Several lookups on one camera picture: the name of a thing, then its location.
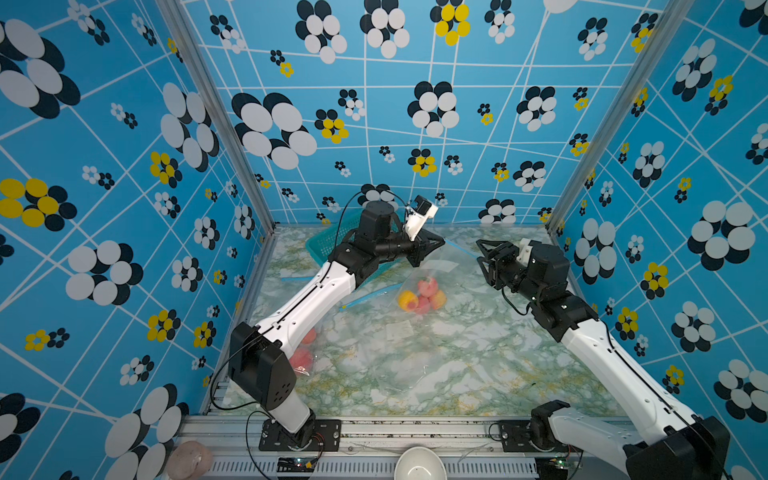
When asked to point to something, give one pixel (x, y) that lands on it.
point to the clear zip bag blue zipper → (304, 355)
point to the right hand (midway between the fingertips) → (480, 245)
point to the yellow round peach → (408, 300)
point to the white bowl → (420, 463)
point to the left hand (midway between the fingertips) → (447, 238)
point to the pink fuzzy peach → (428, 288)
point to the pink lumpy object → (188, 460)
